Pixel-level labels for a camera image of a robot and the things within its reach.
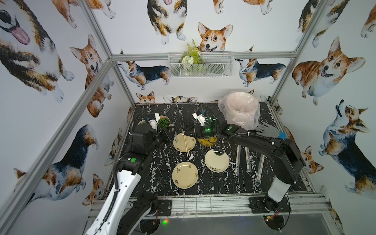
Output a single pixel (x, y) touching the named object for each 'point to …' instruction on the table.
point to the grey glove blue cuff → (266, 129)
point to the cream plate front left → (185, 175)
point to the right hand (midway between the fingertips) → (183, 135)
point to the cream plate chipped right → (216, 163)
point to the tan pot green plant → (164, 121)
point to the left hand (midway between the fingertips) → (177, 125)
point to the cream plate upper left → (179, 144)
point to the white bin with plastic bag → (241, 109)
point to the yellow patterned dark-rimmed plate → (208, 142)
